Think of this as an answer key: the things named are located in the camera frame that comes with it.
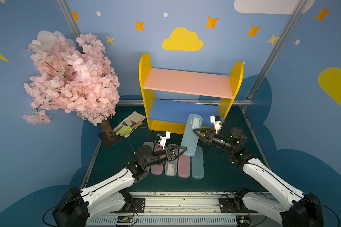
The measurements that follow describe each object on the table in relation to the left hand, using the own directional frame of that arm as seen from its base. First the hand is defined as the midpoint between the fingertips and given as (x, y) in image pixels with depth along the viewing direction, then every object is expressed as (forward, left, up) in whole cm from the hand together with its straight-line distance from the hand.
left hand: (187, 148), depth 63 cm
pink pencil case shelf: (0, +15, -29) cm, 33 cm away
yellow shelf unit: (+37, +10, -19) cm, 42 cm away
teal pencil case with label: (+5, -2, -1) cm, 6 cm away
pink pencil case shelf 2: (+2, -1, -28) cm, 28 cm away
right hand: (+9, -5, +1) cm, 10 cm away
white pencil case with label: (+1, +7, -28) cm, 29 cm away
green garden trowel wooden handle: (+31, +42, -31) cm, 60 cm away
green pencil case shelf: (+2, -9, -29) cm, 30 cm away
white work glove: (+41, +38, -30) cm, 63 cm away
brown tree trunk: (+23, +50, -19) cm, 58 cm away
